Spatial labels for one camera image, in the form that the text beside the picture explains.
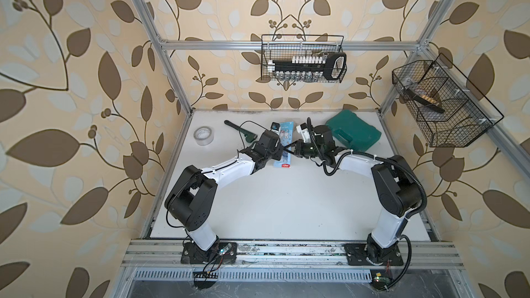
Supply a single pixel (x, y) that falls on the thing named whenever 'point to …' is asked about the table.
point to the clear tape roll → (203, 136)
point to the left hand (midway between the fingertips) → (274, 141)
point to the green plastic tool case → (350, 131)
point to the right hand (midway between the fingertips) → (284, 148)
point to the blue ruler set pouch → (287, 136)
